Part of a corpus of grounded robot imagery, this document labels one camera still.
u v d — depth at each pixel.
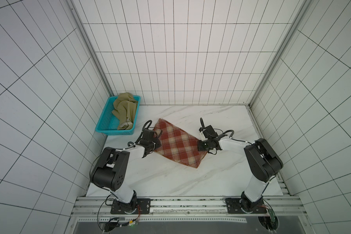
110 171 0.46
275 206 0.74
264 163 0.48
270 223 0.69
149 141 0.83
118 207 0.67
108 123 1.06
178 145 0.95
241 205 0.72
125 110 1.06
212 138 0.74
